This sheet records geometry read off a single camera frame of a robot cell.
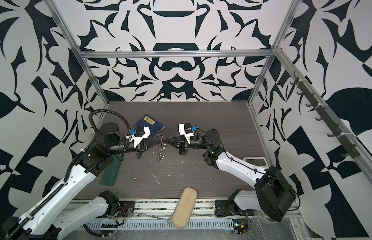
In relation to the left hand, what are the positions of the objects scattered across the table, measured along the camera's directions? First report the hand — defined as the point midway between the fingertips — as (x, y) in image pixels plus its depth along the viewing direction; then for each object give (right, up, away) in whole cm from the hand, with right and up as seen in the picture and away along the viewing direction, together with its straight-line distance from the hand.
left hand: (160, 137), depth 62 cm
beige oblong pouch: (+10, -35, +10) cm, 38 cm away
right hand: (+2, -2, -2) cm, 3 cm away
